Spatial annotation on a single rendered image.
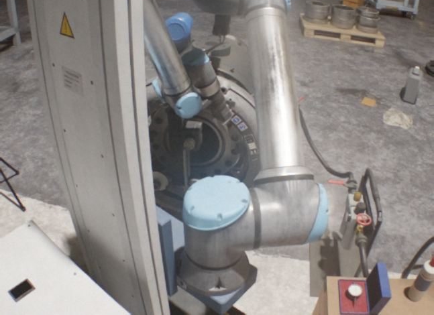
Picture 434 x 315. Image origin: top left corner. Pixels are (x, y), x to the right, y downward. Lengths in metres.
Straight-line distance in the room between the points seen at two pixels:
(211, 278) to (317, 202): 0.32
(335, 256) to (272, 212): 1.39
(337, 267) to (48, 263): 1.56
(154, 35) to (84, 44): 0.44
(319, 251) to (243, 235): 1.39
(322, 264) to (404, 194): 0.95
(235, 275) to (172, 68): 0.61
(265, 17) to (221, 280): 0.68
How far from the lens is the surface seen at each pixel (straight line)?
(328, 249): 2.29
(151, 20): 1.12
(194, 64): 1.38
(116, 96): 0.69
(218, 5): 1.11
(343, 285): 1.54
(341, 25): 5.81
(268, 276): 2.11
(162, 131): 1.93
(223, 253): 0.94
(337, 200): 2.63
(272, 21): 1.07
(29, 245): 1.19
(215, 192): 0.91
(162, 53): 1.17
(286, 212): 0.92
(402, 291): 1.61
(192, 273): 1.02
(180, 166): 1.84
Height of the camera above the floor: 1.66
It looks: 35 degrees down
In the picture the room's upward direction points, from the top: 3 degrees clockwise
